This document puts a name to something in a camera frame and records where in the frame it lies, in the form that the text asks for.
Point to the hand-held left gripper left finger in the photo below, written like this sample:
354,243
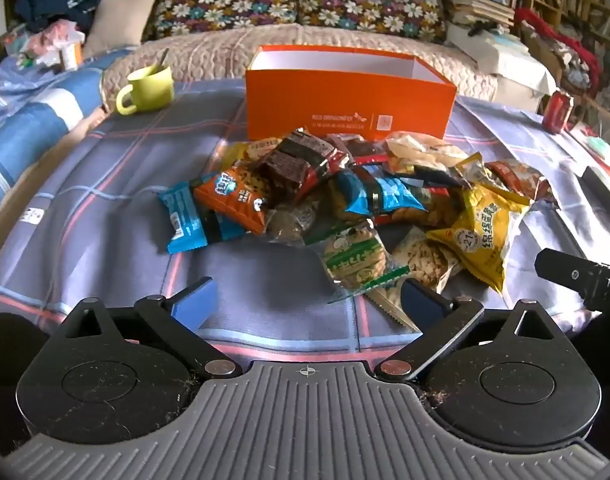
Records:
195,304

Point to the stack of books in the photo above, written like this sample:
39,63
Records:
480,10

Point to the small blue snack packet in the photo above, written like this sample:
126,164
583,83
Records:
182,220

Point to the beige pillow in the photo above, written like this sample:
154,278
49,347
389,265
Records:
120,22

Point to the blue striped blanket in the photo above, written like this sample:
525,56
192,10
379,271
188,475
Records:
30,125

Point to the clear granola bar packet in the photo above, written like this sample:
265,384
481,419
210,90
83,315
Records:
290,222

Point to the dark blue clothes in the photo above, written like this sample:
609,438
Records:
50,5

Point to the metal spoon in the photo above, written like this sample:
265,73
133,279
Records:
162,59

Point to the blue cake packet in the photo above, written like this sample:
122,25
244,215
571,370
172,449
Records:
385,192

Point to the red soda can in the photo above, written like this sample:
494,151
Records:
557,110

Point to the yellow cake packet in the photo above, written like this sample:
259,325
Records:
257,149

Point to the crumpled plastic bags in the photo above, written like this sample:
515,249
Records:
45,40

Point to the clear cookie packet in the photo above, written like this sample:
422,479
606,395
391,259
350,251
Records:
425,260

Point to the orange cardboard box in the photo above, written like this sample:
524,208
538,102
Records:
335,100

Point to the pale bread packet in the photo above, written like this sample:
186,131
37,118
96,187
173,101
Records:
420,152

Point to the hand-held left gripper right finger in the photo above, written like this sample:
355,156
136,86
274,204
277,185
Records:
420,301

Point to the dark brown chocolate packet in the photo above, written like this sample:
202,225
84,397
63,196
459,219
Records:
295,165

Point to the red knitted cloth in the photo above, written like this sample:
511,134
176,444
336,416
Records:
545,25

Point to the white bottle orange label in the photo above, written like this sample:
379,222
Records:
70,57

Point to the orange cookie packet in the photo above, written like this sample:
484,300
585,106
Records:
230,200

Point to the large yellow snack packet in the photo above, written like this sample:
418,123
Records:
485,232

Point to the green mug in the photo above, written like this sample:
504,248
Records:
152,92

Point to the red brown snack packet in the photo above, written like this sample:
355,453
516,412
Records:
517,175

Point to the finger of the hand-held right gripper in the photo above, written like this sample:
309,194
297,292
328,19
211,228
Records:
570,272

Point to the plaid blue sheet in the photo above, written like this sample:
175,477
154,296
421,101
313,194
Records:
110,170

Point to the beige quilted blanket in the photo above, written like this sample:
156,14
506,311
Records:
210,55

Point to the white box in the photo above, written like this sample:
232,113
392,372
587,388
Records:
500,65

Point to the green white cracker packet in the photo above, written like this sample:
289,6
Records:
352,255

